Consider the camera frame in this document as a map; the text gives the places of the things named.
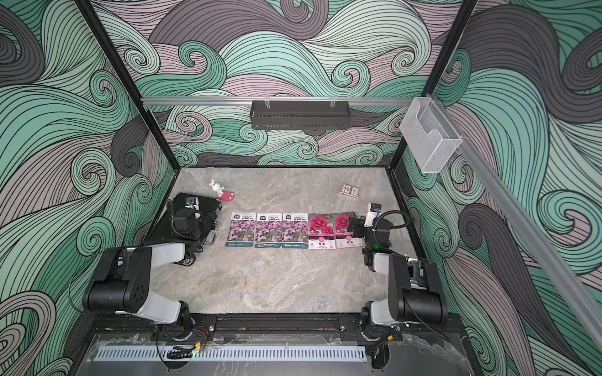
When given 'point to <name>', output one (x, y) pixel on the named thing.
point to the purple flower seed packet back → (295, 230)
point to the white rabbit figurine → (216, 187)
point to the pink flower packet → (344, 239)
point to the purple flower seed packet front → (241, 232)
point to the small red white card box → (349, 190)
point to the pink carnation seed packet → (321, 231)
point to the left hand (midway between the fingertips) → (200, 212)
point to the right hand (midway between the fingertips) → (360, 216)
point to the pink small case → (227, 196)
